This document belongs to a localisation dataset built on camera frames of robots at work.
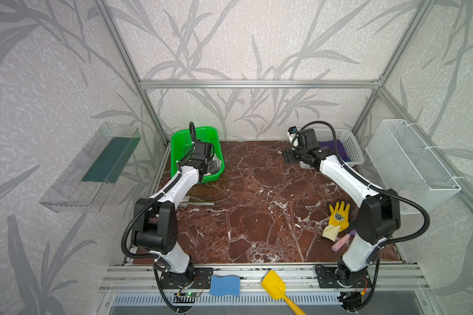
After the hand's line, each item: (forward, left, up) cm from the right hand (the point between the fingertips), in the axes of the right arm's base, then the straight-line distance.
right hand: (291, 145), depth 90 cm
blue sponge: (-53, +29, -18) cm, 63 cm away
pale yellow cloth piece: (-34, -16, -19) cm, 42 cm away
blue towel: (+6, -35, -18) cm, 39 cm away
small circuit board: (-56, +41, -20) cm, 72 cm away
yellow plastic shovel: (-54, +10, -19) cm, 58 cm away
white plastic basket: (+21, -37, -15) cm, 45 cm away
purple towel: (+12, -33, -18) cm, 39 cm away
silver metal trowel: (-19, +51, -19) cm, 57 cm away
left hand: (-4, +40, -4) cm, 41 cm away
